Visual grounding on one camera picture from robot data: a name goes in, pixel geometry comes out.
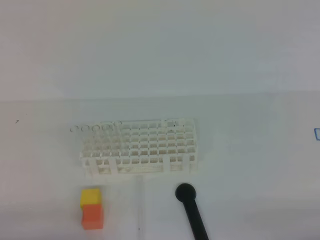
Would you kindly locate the clear glass test tube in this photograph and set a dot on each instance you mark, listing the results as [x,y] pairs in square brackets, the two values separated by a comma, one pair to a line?
[117,126]
[88,140]
[108,138]
[75,130]
[98,139]

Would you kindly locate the white plastic test tube rack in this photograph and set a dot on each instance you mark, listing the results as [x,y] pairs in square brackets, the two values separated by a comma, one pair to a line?
[150,147]

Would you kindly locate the black round-headed tool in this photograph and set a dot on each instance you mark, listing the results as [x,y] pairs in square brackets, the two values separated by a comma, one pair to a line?
[186,194]

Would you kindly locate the yellow cube block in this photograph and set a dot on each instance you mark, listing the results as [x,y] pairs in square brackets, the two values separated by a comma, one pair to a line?
[90,196]

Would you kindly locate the orange cube block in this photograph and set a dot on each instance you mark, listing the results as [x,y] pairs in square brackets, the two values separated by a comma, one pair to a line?
[92,216]

